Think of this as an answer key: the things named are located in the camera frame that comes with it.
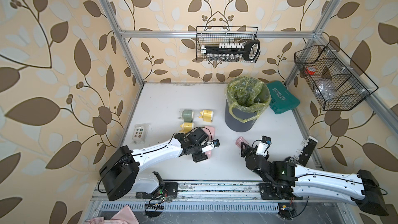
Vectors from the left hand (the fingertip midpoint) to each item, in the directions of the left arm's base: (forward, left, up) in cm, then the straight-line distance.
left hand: (202, 148), depth 83 cm
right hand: (0, -23, +5) cm, 23 cm away
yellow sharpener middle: (+12, +10, +2) cm, 15 cm away
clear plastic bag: (+16, -57, +30) cm, 66 cm away
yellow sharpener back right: (+20, -2, +2) cm, 21 cm away
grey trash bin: (+17, -21, -3) cm, 27 cm away
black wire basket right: (+20, -64, +30) cm, 73 cm away
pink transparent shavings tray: (+7, -22, -5) cm, 23 cm away
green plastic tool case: (+34, -54, 0) cm, 64 cm away
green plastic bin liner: (+24, -25, +18) cm, 39 cm away
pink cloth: (-29, +34, -6) cm, 45 cm away
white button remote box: (+10, +38, -3) cm, 39 cm away
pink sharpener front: (-3, -3, +2) cm, 5 cm away
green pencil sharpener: (+20, +10, +2) cm, 22 cm away
